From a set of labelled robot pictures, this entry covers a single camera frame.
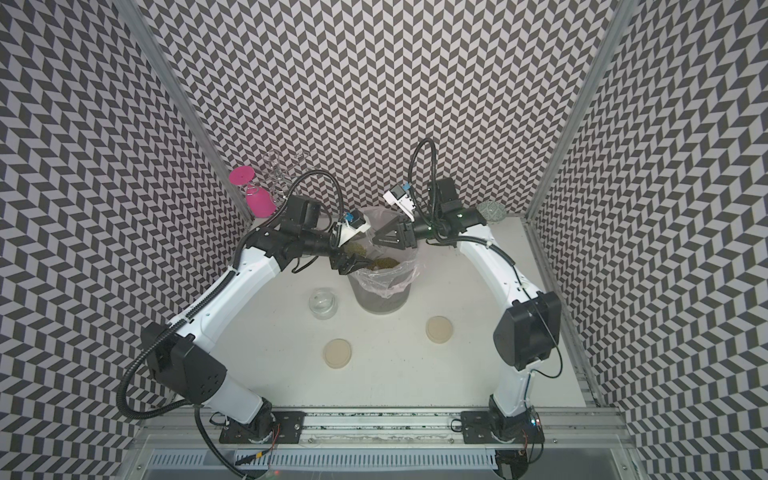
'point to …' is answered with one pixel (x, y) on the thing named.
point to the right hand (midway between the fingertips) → (380, 242)
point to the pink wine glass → (260, 202)
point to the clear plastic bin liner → (393, 269)
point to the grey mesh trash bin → (376, 303)
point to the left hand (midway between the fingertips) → (365, 249)
